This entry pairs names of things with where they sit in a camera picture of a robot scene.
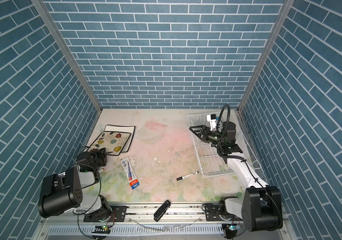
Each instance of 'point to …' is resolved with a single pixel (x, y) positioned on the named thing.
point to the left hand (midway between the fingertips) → (106, 145)
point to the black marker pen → (187, 175)
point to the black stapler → (160, 212)
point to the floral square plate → (114, 142)
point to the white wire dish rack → (211, 163)
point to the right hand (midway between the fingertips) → (191, 129)
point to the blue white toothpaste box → (130, 172)
